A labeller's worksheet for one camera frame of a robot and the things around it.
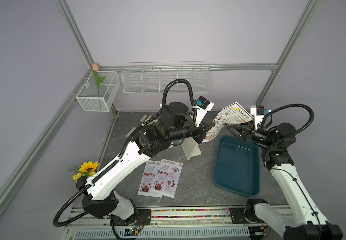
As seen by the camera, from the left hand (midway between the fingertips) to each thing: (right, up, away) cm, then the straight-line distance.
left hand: (214, 125), depth 54 cm
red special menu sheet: (-30, -27, +37) cm, 55 cm away
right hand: (+7, +1, +7) cm, 10 cm away
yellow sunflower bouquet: (-54, -19, +11) cm, 58 cm away
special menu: (-21, -32, +31) cm, 49 cm away
